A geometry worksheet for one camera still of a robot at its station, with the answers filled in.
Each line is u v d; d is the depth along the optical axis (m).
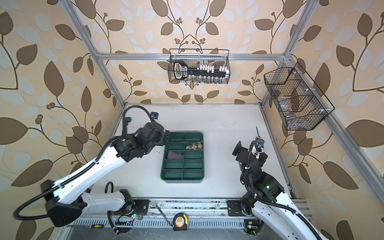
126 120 1.11
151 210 0.75
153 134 0.52
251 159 0.50
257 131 1.04
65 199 0.38
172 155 0.87
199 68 0.83
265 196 0.47
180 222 0.68
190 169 0.81
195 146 0.91
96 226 0.69
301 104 0.73
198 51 0.91
